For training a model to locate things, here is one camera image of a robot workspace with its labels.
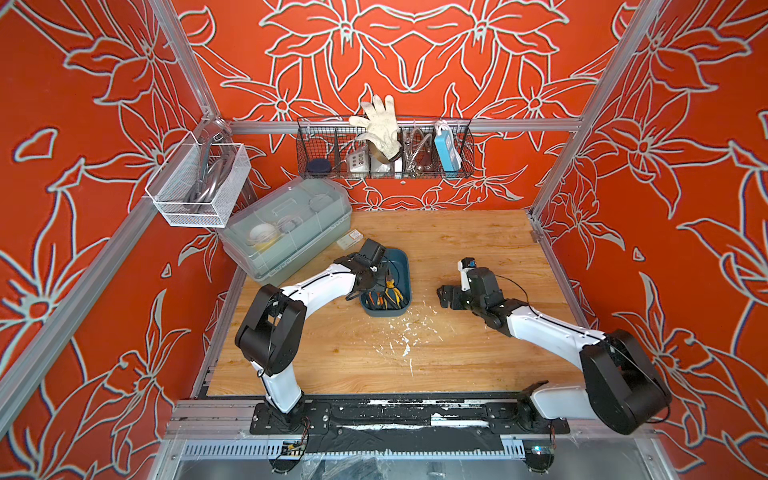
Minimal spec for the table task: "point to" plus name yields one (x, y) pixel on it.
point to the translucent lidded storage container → (288, 231)
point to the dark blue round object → (319, 165)
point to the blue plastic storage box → (392, 297)
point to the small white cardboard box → (350, 240)
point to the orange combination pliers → (380, 299)
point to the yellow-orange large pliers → (397, 295)
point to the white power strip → (358, 162)
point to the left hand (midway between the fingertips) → (379, 279)
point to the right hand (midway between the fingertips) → (444, 289)
